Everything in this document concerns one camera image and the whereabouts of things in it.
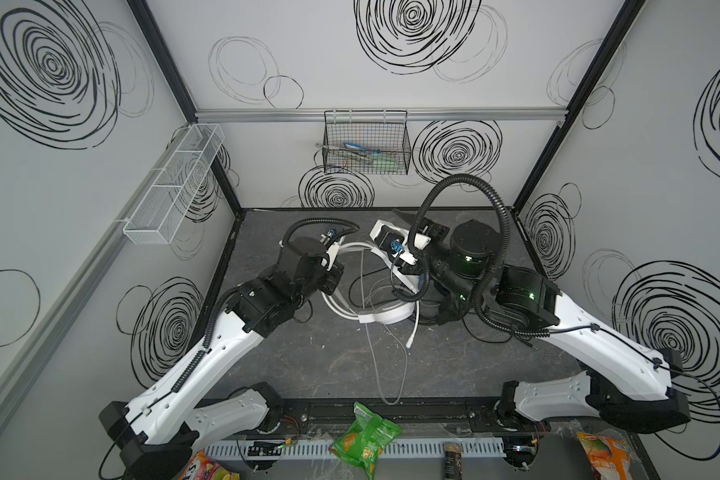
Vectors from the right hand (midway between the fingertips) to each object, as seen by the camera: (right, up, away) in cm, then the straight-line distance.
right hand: (395, 214), depth 54 cm
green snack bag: (-6, -50, +12) cm, 52 cm away
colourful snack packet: (-42, -55, +11) cm, 70 cm away
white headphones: (0, -20, +7) cm, 21 cm away
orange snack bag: (+48, -52, +11) cm, 72 cm away
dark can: (+14, -54, +12) cm, 57 cm away
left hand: (-12, -9, +15) cm, 21 cm away
